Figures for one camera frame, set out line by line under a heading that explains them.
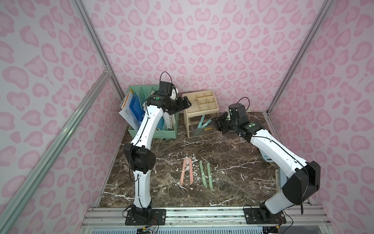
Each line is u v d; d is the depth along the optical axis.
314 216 0.75
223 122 0.70
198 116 0.88
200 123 0.91
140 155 0.52
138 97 0.99
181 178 0.86
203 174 0.88
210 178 0.86
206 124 0.91
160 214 0.75
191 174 0.88
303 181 0.42
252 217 0.72
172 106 0.70
